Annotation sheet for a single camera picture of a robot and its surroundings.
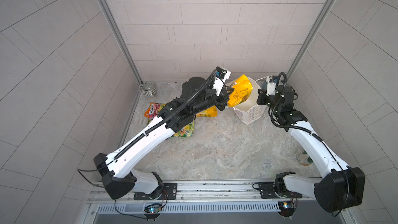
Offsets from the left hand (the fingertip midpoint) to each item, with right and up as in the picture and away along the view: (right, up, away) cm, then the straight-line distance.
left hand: (237, 89), depth 56 cm
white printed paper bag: (+9, -10, +18) cm, 23 cm away
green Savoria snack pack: (-23, -24, +32) cm, 46 cm away
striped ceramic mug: (-50, +1, +46) cm, 68 cm away
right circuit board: (+25, -53, +12) cm, 60 cm away
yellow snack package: (-9, -13, +39) cm, 42 cm away
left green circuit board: (-34, -51, +9) cm, 62 cm away
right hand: (+15, +1, +23) cm, 27 cm away
